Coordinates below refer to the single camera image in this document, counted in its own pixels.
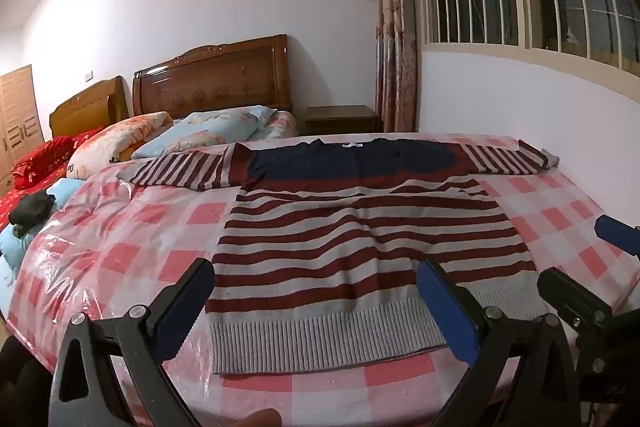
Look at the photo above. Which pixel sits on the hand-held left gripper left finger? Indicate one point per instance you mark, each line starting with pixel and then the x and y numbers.
pixel 184 313

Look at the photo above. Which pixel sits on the pink checked bed sheet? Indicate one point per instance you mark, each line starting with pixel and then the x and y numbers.
pixel 150 252

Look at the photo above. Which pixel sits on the black cloth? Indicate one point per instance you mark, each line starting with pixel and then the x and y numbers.
pixel 32 209

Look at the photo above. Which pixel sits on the red blanket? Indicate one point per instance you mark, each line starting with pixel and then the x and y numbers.
pixel 42 159

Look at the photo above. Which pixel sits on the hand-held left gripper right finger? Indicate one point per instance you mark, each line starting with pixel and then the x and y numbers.
pixel 448 314

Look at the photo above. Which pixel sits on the light blue floral pillow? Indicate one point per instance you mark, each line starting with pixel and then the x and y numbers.
pixel 200 132

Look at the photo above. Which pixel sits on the wooden nightstand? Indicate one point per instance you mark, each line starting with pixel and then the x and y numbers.
pixel 340 119

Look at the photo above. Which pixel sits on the person's dark clothing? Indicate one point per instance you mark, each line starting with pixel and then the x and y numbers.
pixel 20 387

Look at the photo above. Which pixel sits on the orange floral pillow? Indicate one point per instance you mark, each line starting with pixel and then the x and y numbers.
pixel 115 139

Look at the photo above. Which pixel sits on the large wooden headboard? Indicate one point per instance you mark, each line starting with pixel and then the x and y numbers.
pixel 215 77

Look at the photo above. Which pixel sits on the red grey striped sweater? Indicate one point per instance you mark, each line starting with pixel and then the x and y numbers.
pixel 350 247

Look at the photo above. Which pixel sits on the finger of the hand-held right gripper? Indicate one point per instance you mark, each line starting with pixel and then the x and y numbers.
pixel 570 294
pixel 614 231

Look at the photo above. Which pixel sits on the person's left hand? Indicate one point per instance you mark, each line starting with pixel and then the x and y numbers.
pixel 260 419

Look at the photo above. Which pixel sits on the small wooden headboard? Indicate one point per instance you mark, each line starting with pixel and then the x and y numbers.
pixel 90 109

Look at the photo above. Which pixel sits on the pink floral curtain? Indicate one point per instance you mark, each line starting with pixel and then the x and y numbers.
pixel 395 32

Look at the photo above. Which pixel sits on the light wooden wardrobe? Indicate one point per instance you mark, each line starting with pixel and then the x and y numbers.
pixel 17 127

